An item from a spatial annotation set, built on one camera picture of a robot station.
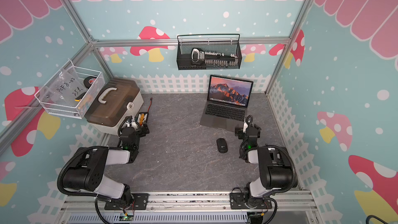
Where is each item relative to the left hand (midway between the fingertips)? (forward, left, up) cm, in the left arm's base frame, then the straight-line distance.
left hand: (138, 124), depth 93 cm
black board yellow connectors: (+10, +2, -7) cm, 12 cm away
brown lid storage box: (+13, +12, +9) cm, 20 cm away
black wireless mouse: (-10, -50, -5) cm, 51 cm away
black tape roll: (+10, +20, +25) cm, 34 cm away
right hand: (+2, -66, 0) cm, 66 cm away
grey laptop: (+24, -57, -4) cm, 62 cm away
